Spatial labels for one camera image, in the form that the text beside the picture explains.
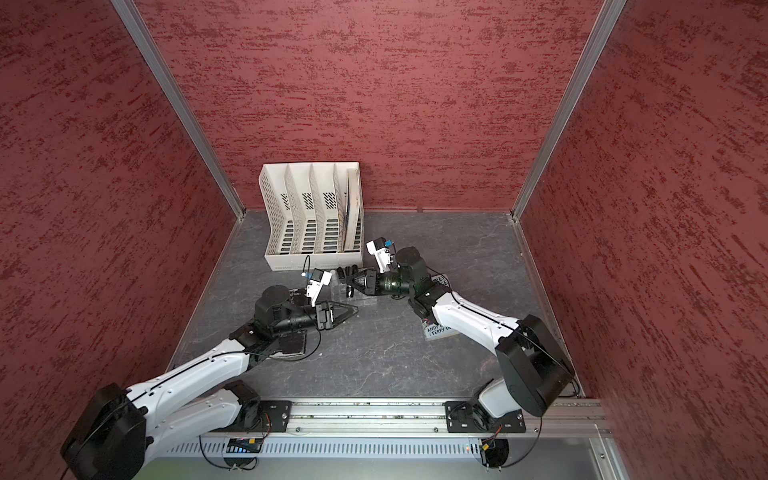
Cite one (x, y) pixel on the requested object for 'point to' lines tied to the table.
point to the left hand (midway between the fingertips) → (354, 316)
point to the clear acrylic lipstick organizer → (342, 290)
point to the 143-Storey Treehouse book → (433, 330)
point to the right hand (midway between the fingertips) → (348, 286)
